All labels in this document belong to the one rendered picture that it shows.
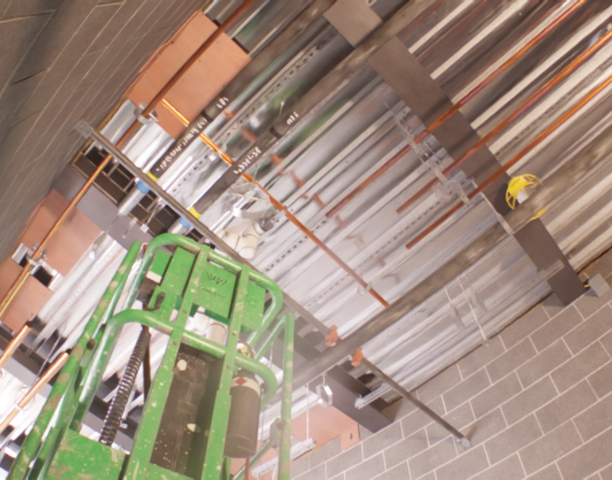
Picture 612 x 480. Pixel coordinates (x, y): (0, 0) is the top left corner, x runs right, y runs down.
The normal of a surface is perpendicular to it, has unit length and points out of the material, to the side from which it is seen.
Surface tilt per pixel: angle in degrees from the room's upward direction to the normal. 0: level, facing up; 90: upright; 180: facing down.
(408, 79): 180
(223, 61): 180
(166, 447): 90
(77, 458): 90
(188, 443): 90
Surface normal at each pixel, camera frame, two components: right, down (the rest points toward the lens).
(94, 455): 0.50, -0.76
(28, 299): 0.00, 0.49
